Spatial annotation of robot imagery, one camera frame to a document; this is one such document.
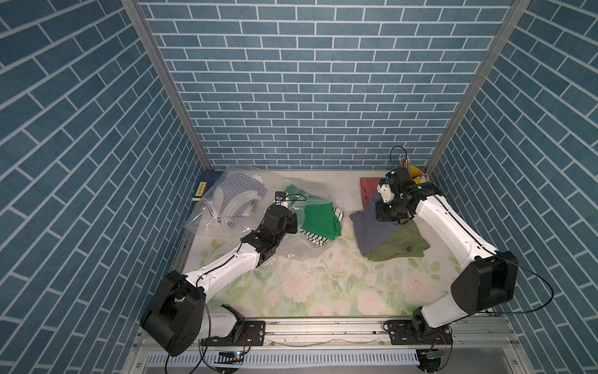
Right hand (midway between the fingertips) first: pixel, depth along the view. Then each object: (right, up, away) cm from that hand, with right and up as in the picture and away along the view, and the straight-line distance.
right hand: (381, 215), depth 84 cm
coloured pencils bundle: (+16, +22, +18) cm, 32 cm away
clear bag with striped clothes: (-60, +4, +21) cm, 64 cm away
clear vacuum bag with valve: (-31, -10, -4) cm, 33 cm away
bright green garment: (-22, -2, +15) cm, 27 cm away
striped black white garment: (-22, -11, +8) cm, 26 cm away
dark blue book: (-79, +15, +31) cm, 86 cm away
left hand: (-31, +1, +1) cm, 31 cm away
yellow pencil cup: (+23, +17, +23) cm, 36 cm away
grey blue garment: (-4, -5, +2) cm, 7 cm away
